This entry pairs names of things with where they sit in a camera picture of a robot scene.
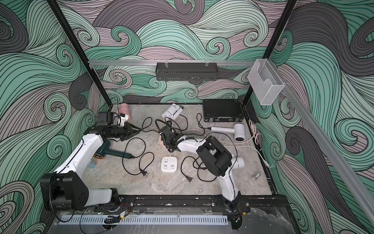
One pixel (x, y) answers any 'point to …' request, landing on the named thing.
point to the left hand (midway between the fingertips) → (139, 129)
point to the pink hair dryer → (124, 108)
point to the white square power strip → (169, 164)
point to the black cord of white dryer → (192, 134)
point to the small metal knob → (254, 177)
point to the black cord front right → (189, 179)
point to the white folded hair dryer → (173, 112)
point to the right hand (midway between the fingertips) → (167, 138)
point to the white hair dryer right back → (238, 129)
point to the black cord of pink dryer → (147, 126)
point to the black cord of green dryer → (141, 171)
